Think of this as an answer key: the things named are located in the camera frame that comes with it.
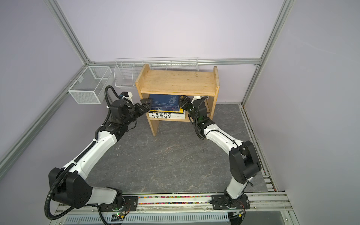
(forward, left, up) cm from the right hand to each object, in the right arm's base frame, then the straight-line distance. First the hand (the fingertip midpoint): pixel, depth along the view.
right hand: (181, 96), depth 79 cm
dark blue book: (-3, +9, -1) cm, 10 cm away
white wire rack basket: (+29, +40, -1) cm, 49 cm away
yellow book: (-7, 0, -5) cm, 8 cm away
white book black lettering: (-7, +6, -9) cm, 13 cm away
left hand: (-5, +18, -1) cm, 19 cm away
